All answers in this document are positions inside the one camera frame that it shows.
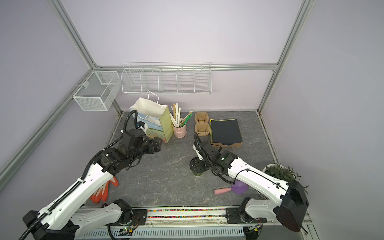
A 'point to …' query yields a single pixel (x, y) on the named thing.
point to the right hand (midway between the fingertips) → (197, 164)
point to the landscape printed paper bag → (155, 117)
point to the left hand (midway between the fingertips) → (155, 143)
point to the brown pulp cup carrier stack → (202, 128)
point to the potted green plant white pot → (284, 173)
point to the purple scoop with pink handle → (239, 187)
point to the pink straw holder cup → (180, 132)
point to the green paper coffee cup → (197, 174)
